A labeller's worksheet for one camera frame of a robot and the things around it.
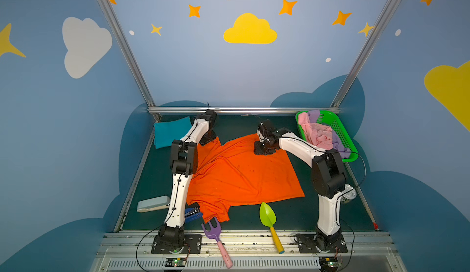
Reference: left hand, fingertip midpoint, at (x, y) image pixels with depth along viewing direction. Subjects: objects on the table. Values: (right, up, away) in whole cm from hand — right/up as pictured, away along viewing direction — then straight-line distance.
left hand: (209, 140), depth 108 cm
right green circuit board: (+53, -48, -37) cm, 80 cm away
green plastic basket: (+77, +13, +5) cm, 78 cm away
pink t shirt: (+63, +3, -6) cm, 63 cm away
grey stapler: (-21, -27, -29) cm, 45 cm away
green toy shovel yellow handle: (+31, -34, -26) cm, 53 cm away
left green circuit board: (-8, -47, -38) cm, 61 cm away
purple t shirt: (+73, -3, -8) cm, 74 cm away
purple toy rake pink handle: (+7, -38, -32) cm, 50 cm away
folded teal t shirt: (-28, +4, +3) cm, 28 cm away
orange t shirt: (+14, -17, -13) cm, 25 cm away
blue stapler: (-3, -31, -29) cm, 43 cm away
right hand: (+28, -4, -12) cm, 31 cm away
